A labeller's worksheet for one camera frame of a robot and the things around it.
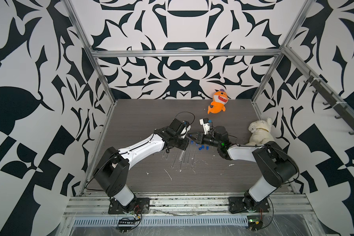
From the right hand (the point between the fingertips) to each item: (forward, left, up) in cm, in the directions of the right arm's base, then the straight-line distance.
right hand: (188, 133), depth 85 cm
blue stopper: (-6, -1, +2) cm, 7 cm away
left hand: (-3, +1, -2) cm, 4 cm away
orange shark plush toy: (+34, -26, -7) cm, 43 cm away
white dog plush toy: (+4, -44, -6) cm, 45 cm away
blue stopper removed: (-8, -4, +1) cm, 9 cm away
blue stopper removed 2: (-2, -12, -13) cm, 18 cm away
